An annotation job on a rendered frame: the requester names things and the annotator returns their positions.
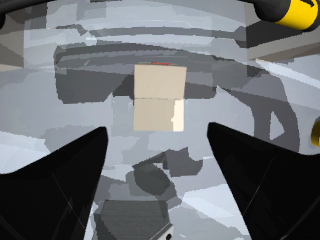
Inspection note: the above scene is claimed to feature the yellow round disc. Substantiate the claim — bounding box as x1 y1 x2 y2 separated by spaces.
311 120 320 147

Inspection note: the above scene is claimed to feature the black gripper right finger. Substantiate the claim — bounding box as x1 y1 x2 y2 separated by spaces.
207 123 320 240

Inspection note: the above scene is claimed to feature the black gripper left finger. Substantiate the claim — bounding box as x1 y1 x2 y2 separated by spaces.
0 127 108 240

